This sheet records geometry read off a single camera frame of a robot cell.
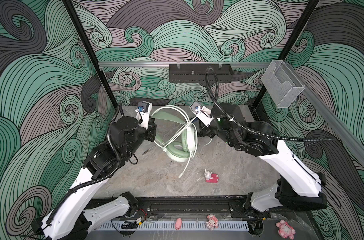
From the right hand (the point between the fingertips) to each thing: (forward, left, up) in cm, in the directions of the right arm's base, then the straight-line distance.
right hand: (205, 112), depth 57 cm
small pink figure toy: (-33, +11, -41) cm, 54 cm away
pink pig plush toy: (-35, -37, -40) cm, 65 cm away
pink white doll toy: (-32, -5, -40) cm, 51 cm away
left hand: (-1, +21, -2) cm, 21 cm away
